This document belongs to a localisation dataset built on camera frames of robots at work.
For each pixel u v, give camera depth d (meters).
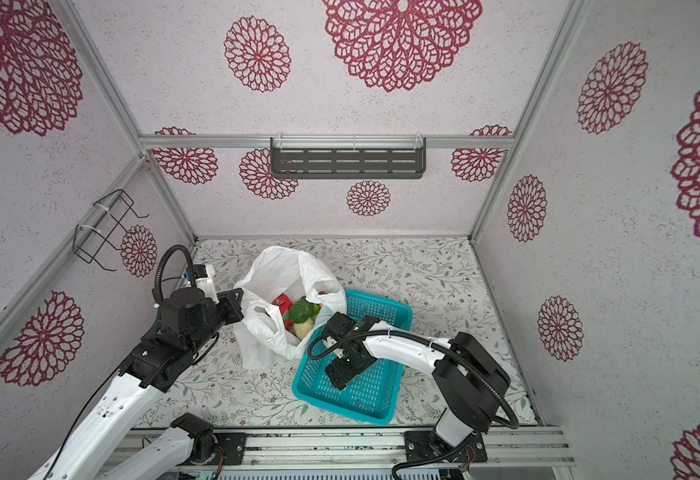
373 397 0.82
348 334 0.62
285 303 0.92
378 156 0.95
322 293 0.83
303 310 0.87
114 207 0.81
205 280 0.62
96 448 0.41
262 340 0.71
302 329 0.90
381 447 0.75
